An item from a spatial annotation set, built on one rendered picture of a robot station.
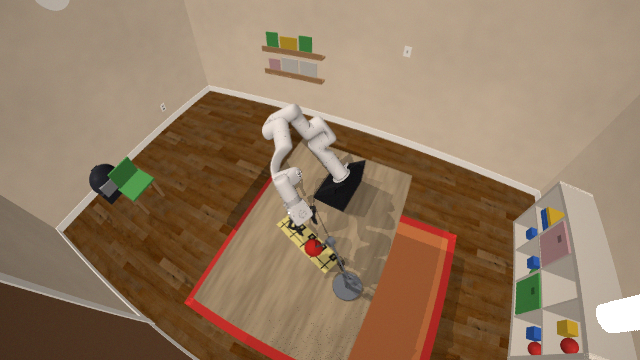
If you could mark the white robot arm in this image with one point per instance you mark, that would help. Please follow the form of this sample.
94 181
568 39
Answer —
279 130

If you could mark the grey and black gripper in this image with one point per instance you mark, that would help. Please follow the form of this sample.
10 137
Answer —
299 214

